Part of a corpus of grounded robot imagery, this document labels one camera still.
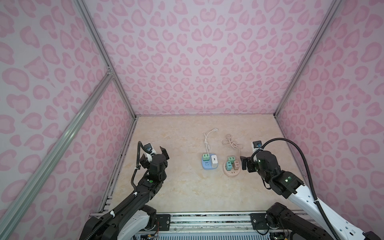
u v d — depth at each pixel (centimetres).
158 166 62
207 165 90
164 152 77
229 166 86
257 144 65
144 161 72
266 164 55
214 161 86
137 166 64
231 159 88
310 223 54
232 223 75
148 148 68
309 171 52
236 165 86
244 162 69
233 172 88
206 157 90
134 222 56
